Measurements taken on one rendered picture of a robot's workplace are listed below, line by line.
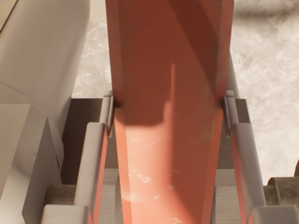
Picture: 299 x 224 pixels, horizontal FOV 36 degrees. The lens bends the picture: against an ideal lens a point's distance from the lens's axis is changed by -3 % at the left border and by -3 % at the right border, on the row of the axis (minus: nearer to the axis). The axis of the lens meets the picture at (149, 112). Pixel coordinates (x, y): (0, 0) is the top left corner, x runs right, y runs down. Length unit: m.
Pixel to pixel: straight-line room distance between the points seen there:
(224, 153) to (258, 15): 0.38
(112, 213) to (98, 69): 0.51
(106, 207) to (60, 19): 0.14
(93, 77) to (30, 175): 0.52
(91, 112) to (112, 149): 0.04
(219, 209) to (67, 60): 0.13
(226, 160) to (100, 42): 0.41
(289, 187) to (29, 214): 0.10
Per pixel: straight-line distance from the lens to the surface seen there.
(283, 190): 0.19
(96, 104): 0.32
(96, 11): 0.62
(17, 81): 0.22
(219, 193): 0.18
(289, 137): 0.78
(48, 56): 0.25
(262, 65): 0.68
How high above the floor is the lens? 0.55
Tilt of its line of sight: 49 degrees down
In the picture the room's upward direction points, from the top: 178 degrees counter-clockwise
